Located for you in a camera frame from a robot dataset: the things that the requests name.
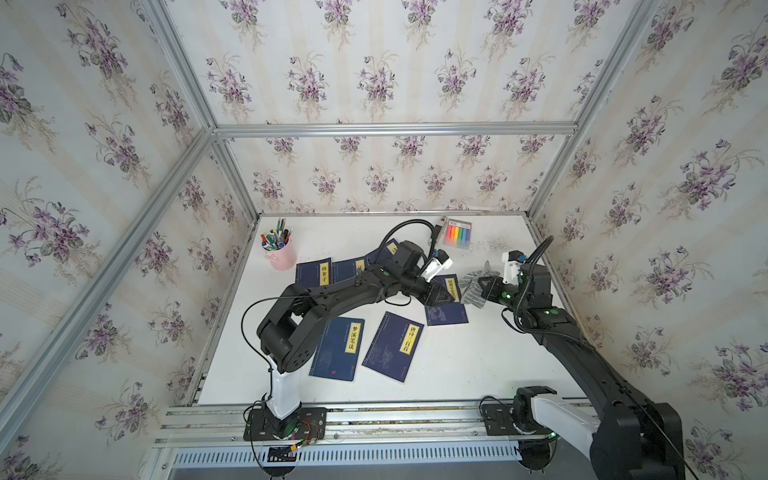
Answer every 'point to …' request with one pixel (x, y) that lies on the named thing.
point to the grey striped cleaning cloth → (470, 286)
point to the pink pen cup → (279, 248)
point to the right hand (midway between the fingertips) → (486, 280)
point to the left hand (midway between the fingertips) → (451, 300)
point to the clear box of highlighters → (458, 234)
